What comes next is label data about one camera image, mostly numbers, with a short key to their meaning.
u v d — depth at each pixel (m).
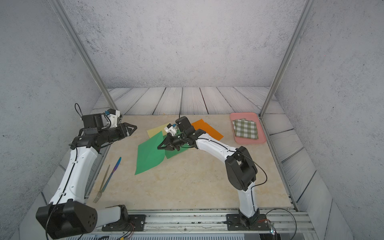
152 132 1.11
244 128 1.11
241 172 0.49
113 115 0.68
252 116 1.22
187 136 0.68
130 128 0.73
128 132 0.68
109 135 0.63
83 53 0.85
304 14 0.73
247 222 0.63
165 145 0.77
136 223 0.73
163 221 0.75
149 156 0.80
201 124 1.15
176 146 0.74
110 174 0.89
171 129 0.79
